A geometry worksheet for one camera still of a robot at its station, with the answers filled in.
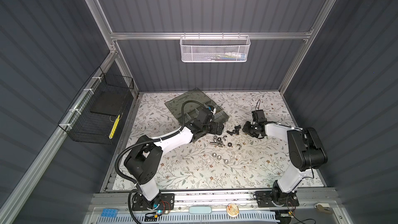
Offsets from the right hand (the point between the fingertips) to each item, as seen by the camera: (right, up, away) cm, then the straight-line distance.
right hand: (246, 129), depth 98 cm
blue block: (-70, -34, -29) cm, 83 cm away
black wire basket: (-79, +10, -26) cm, 84 cm away
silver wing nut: (-6, -9, -7) cm, 13 cm away
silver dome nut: (-21, -14, -9) cm, 27 cm away
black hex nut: (-12, -8, -6) cm, 15 cm away
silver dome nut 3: (-15, -17, -12) cm, 25 cm away
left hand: (-18, +3, -12) cm, 22 cm away
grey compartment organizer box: (-36, +13, +10) cm, 40 cm away
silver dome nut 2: (-18, -15, -11) cm, 26 cm away
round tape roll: (-14, -33, -27) cm, 45 cm away
